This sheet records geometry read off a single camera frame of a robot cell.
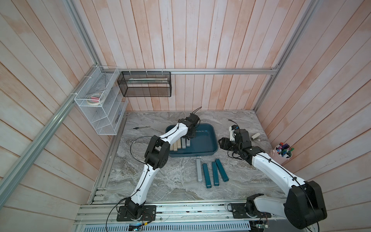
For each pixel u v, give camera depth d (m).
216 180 0.83
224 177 0.84
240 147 0.65
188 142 0.98
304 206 0.40
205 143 1.01
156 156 0.60
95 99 0.74
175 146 0.96
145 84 1.05
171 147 0.95
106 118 0.77
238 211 0.73
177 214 0.74
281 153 0.83
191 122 0.81
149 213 0.73
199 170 0.86
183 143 0.98
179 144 0.96
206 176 0.84
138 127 1.11
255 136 1.01
